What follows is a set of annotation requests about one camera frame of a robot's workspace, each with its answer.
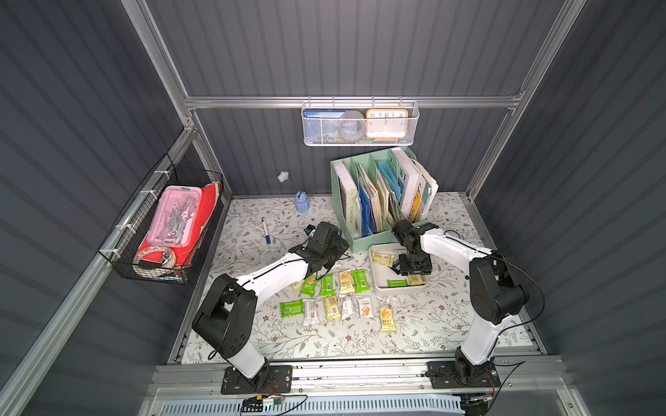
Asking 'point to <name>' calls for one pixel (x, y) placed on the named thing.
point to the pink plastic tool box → (177, 218)
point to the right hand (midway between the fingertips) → (418, 271)
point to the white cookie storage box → (386, 275)
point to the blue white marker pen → (268, 238)
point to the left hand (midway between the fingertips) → (344, 244)
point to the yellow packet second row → (331, 308)
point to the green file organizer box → (374, 191)
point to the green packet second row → (291, 308)
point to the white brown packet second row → (310, 315)
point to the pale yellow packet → (297, 285)
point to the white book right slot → (408, 172)
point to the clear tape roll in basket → (146, 250)
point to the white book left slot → (348, 181)
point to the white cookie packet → (365, 308)
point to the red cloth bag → (209, 193)
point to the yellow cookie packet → (346, 283)
